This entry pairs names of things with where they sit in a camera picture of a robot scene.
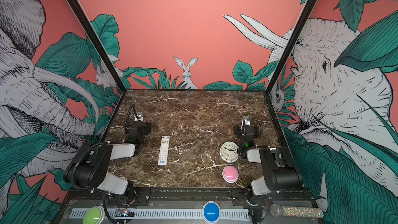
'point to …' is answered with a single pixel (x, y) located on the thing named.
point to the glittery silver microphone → (278, 210)
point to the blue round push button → (211, 211)
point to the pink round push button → (230, 174)
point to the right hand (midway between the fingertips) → (245, 121)
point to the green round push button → (95, 214)
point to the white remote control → (164, 150)
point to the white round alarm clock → (229, 152)
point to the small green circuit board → (125, 212)
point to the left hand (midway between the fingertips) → (137, 119)
